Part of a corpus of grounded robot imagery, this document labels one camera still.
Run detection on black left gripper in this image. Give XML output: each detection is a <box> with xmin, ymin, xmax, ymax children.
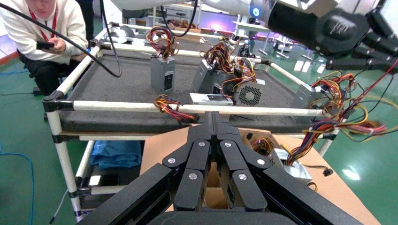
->
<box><xmin>267</xmin><ymin>2</ymin><xmax>398</xmax><ymax>75</ymax></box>

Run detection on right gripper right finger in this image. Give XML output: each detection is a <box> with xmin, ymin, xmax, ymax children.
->
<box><xmin>213</xmin><ymin>111</ymin><xmax>364</xmax><ymax>225</ymax></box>

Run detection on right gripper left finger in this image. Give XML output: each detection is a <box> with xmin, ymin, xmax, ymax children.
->
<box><xmin>77</xmin><ymin>111</ymin><xmax>214</xmax><ymax>225</ymax></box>

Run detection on black phone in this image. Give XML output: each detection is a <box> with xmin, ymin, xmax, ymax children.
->
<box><xmin>36</xmin><ymin>41</ymin><xmax>56</xmax><ymax>51</ymax></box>

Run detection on cardboard box with dividers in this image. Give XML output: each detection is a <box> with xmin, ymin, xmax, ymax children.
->
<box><xmin>140</xmin><ymin>124</ymin><xmax>382</xmax><ymax>225</ymax></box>

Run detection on person's left hand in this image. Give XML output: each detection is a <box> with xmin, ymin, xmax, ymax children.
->
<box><xmin>49</xmin><ymin>37</ymin><xmax>68</xmax><ymax>56</ymax></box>

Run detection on power supply with round vent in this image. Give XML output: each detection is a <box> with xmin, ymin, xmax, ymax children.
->
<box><xmin>214</xmin><ymin>57</ymin><xmax>267</xmax><ymax>108</ymax></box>

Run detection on flat power supply with label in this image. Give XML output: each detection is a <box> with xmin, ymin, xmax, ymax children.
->
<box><xmin>153</xmin><ymin>93</ymin><xmax>234</xmax><ymax>123</ymax></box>

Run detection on blue plastic bag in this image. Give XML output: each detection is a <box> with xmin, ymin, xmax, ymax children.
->
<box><xmin>90</xmin><ymin>140</ymin><xmax>143</xmax><ymax>171</ymax></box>

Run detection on grey foam cart mat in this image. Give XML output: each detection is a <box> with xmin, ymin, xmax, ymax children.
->
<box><xmin>59</xmin><ymin>46</ymin><xmax>337</xmax><ymax>134</ymax></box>

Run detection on white workshop table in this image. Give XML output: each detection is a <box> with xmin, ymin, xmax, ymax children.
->
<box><xmin>231</xmin><ymin>20</ymin><xmax>274</xmax><ymax>41</ymax></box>

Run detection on white round device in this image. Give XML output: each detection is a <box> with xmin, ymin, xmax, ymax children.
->
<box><xmin>110</xmin><ymin>24</ymin><xmax>136</xmax><ymax>44</ymax></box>

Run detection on person in cream sweater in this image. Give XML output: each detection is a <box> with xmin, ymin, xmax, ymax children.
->
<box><xmin>0</xmin><ymin>0</ymin><xmax>91</xmax><ymax>97</ymax></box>

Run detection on white pipe cart frame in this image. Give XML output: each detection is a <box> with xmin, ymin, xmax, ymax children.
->
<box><xmin>43</xmin><ymin>22</ymin><xmax>343</xmax><ymax>223</ymax></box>

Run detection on brown box with wires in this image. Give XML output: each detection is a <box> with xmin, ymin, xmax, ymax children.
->
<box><xmin>168</xmin><ymin>19</ymin><xmax>203</xmax><ymax>41</ymax></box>

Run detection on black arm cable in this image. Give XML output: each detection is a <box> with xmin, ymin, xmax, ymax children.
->
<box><xmin>160</xmin><ymin>0</ymin><xmax>199</xmax><ymax>38</ymax></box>

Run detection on long black hanging cable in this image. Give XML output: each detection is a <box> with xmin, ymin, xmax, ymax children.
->
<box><xmin>0</xmin><ymin>0</ymin><xmax>122</xmax><ymax>78</ymax></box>

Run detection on blue floor cable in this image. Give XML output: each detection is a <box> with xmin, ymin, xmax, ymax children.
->
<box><xmin>0</xmin><ymin>144</ymin><xmax>35</xmax><ymax>225</ymax></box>

